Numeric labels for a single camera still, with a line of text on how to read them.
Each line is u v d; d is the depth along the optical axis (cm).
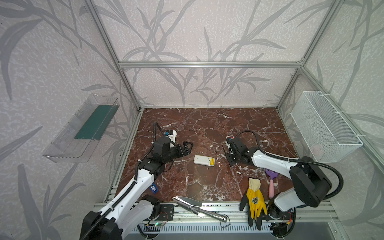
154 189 79
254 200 75
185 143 71
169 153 65
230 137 103
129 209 46
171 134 72
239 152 69
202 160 91
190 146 75
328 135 63
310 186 44
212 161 91
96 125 67
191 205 75
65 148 61
